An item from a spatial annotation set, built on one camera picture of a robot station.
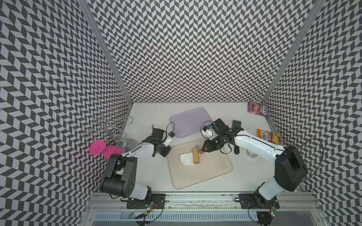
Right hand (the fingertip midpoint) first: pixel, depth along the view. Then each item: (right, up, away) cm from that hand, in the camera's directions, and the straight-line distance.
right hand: (206, 150), depth 82 cm
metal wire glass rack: (-50, +16, -12) cm, 54 cm away
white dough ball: (-11, -6, +5) cm, 14 cm away
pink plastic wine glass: (-52, +6, -18) cm, 55 cm away
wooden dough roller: (-6, -4, +5) cm, 8 cm away
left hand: (-25, -2, +10) cm, 27 cm away
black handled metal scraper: (+10, +14, -20) cm, 26 cm away
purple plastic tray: (-9, +15, +30) cm, 34 cm away
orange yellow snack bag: (+47, +6, +12) cm, 49 cm away
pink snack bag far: (+44, +26, +27) cm, 58 cm away
